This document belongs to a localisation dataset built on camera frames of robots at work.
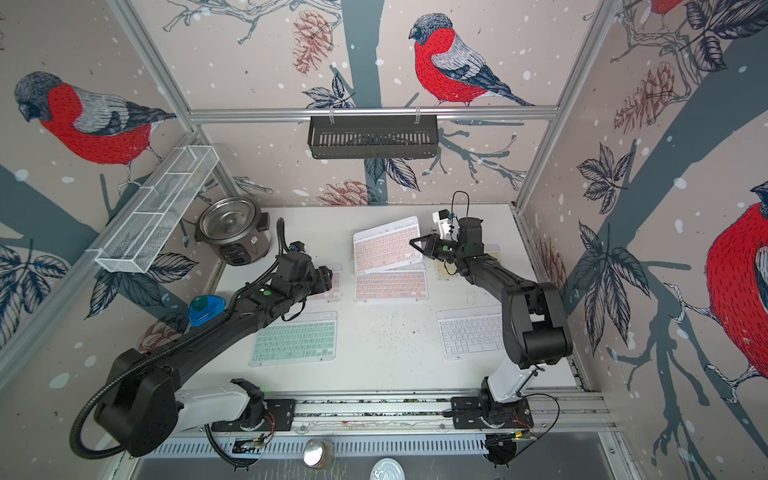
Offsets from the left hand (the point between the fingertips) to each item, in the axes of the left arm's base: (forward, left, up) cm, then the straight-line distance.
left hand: (329, 269), depth 85 cm
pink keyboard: (+3, -21, -14) cm, 25 cm away
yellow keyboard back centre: (+12, -5, -7) cm, 15 cm away
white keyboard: (-13, -42, -15) cm, 47 cm away
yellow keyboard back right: (-2, -34, +2) cm, 34 cm away
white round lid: (-45, -18, -8) cm, 49 cm away
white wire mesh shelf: (+8, +44, +16) cm, 48 cm away
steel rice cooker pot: (+21, +38, -7) cm, 44 cm away
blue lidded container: (-10, +36, -5) cm, 37 cm away
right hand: (+8, -25, +3) cm, 26 cm away
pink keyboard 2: (+10, -16, -1) cm, 19 cm away
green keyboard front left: (-15, +6, -15) cm, 22 cm away
